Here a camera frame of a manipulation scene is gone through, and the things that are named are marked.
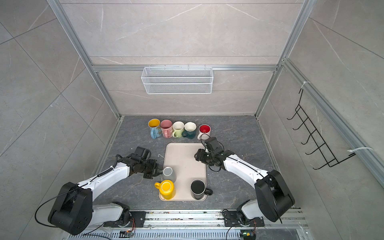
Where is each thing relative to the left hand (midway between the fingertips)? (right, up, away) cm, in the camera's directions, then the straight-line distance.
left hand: (164, 164), depth 85 cm
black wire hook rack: (+74, +17, -18) cm, 78 cm away
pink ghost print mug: (-2, +23, +16) cm, 28 cm away
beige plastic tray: (+9, +2, +11) cm, 14 cm away
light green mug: (+6, +22, +18) cm, 29 cm away
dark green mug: (+14, +20, +13) cm, 28 cm away
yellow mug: (+3, -10, -11) cm, 15 cm away
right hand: (+19, +5, +1) cm, 20 cm away
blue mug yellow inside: (-10, +19, +16) cm, 27 cm away
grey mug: (+3, -4, -7) cm, 8 cm away
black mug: (+20, -10, -11) cm, 25 cm away
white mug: (+25, +18, +21) cm, 37 cm away
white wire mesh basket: (+6, +54, +15) cm, 57 cm away
